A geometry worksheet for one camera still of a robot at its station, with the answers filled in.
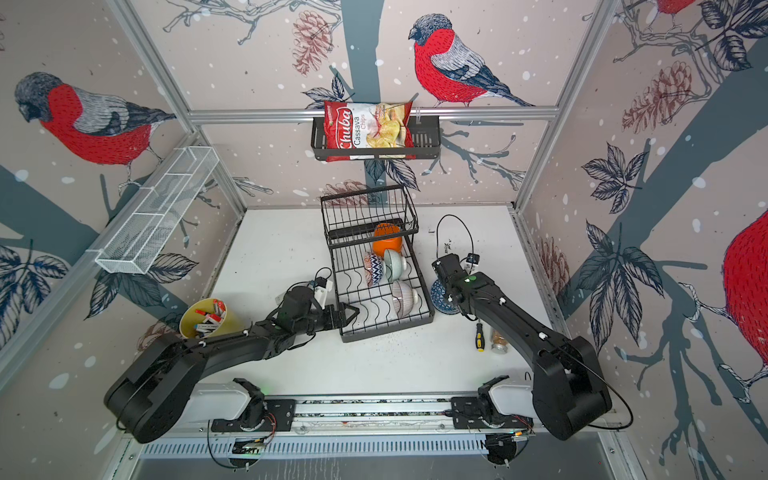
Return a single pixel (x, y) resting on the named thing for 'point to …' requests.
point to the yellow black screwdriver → (479, 338)
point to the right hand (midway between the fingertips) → (461, 298)
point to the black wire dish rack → (380, 280)
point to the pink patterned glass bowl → (403, 299)
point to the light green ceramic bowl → (394, 265)
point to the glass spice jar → (499, 343)
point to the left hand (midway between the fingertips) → (350, 314)
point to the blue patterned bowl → (440, 300)
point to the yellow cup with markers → (208, 317)
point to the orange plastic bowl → (379, 247)
